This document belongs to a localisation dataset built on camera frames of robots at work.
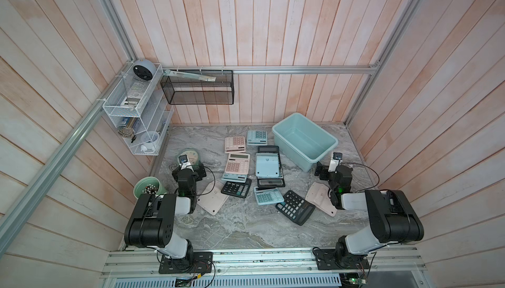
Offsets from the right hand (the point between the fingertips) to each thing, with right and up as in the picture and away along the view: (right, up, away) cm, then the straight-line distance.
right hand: (327, 160), depth 95 cm
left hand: (-67, -2, -1) cm, 67 cm away
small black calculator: (-42, -13, -7) cm, 45 cm away
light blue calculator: (-30, -15, -8) cm, 35 cm away
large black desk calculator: (-28, -11, -2) cm, 30 cm away
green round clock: (-70, +3, +9) cm, 70 cm away
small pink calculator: (-48, +8, +13) cm, 50 cm away
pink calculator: (-55, -16, -6) cm, 58 cm away
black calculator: (-18, -20, -9) cm, 28 cm away
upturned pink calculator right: (-7, -15, -6) cm, 18 cm away
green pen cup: (-78, -8, -19) cm, 81 cm away
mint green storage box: (-8, +9, +18) cm, 22 cm away
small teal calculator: (-34, +12, +17) cm, 40 cm away
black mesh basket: (-72, +37, +12) cm, 82 cm away
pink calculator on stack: (-45, -2, +4) cm, 45 cm away
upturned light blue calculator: (-29, -3, +3) cm, 30 cm away
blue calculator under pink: (-45, -8, -2) cm, 46 cm away
